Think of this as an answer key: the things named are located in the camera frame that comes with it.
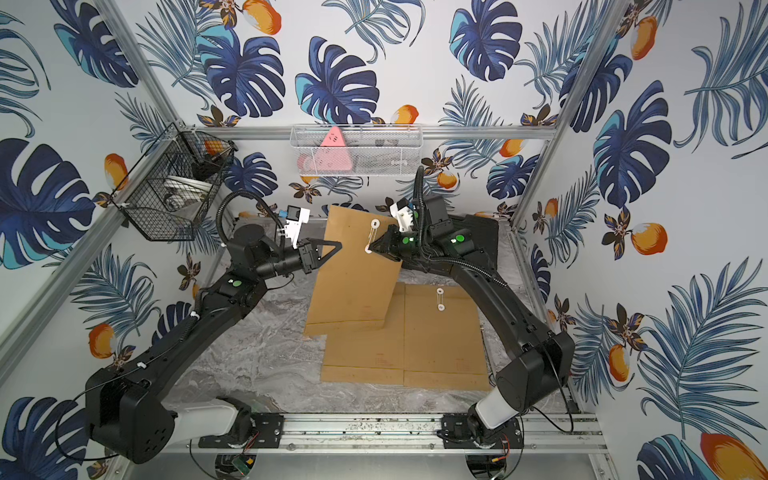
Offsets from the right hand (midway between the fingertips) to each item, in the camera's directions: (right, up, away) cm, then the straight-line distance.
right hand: (369, 244), depth 73 cm
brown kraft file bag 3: (+22, -30, +20) cm, 42 cm away
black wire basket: (-57, +14, +11) cm, 60 cm away
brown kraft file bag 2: (+1, -32, +15) cm, 35 cm away
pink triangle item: (-12, +28, +18) cm, 35 cm away
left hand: (-7, +1, -5) cm, 8 cm away
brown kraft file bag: (-4, -11, -3) cm, 12 cm away
